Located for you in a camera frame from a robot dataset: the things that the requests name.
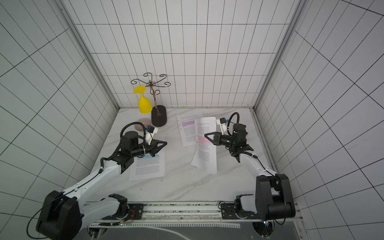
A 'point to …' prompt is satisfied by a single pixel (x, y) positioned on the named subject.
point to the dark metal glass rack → (159, 113)
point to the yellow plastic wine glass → (144, 104)
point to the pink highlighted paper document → (205, 156)
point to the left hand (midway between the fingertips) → (165, 145)
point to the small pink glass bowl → (145, 121)
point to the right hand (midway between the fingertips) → (207, 133)
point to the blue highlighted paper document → (148, 166)
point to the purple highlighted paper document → (188, 125)
